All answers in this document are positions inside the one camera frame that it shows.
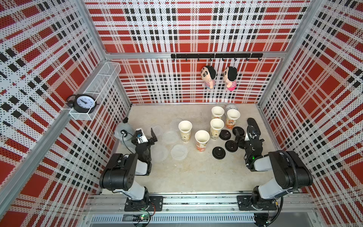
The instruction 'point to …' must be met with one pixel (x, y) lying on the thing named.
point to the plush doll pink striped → (229, 74)
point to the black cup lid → (241, 143)
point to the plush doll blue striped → (208, 74)
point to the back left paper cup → (217, 112)
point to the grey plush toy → (125, 133)
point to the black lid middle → (231, 146)
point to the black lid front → (219, 152)
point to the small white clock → (231, 106)
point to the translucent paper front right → (179, 152)
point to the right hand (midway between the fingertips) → (245, 130)
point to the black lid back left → (225, 135)
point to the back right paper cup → (232, 115)
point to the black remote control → (252, 122)
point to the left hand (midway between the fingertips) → (147, 130)
